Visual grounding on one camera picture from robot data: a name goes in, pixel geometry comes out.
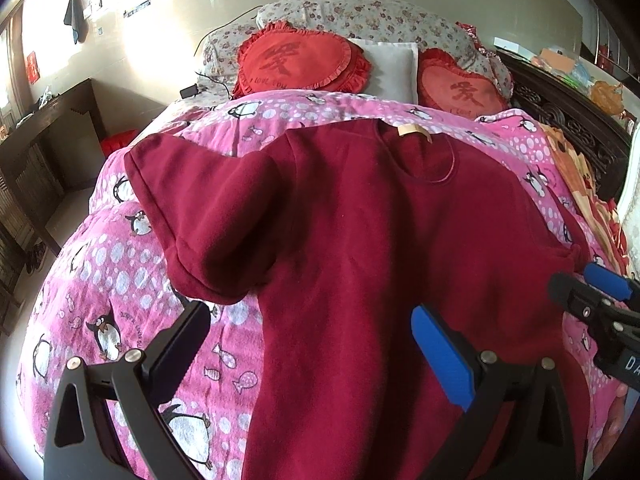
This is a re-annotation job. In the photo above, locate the dark red fleece sweater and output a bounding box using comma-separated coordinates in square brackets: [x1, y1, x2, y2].
[125, 119, 591, 479]

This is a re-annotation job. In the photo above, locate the orange patterned bedsheet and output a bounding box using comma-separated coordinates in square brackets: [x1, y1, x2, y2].
[540, 124, 634, 278]

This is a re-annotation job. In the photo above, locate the white embroidered cloth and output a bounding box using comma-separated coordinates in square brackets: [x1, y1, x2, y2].
[617, 127, 640, 278]

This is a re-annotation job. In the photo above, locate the pink penguin blanket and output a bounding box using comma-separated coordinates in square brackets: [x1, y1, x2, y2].
[13, 90, 613, 479]

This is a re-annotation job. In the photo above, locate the small red heart cushion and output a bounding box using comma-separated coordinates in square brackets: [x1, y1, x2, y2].
[416, 48, 508, 120]

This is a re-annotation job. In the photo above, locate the dark wooden desk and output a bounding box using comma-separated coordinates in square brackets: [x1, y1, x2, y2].
[1, 78, 106, 335]

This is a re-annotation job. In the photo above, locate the white pillow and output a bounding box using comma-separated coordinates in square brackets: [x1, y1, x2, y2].
[350, 38, 419, 104]

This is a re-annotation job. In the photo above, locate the red bin on floor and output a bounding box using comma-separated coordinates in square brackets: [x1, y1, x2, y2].
[100, 129, 139, 157]

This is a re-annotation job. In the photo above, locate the floral quilt roll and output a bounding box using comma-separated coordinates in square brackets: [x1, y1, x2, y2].
[198, 0, 513, 100]

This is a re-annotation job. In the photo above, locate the black phone charger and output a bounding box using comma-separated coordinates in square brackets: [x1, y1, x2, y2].
[179, 84, 200, 99]

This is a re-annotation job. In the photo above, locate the large red heart cushion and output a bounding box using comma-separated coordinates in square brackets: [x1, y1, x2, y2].
[232, 21, 372, 99]

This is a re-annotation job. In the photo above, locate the dark garment hanging on wall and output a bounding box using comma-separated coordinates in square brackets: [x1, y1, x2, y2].
[63, 0, 87, 44]

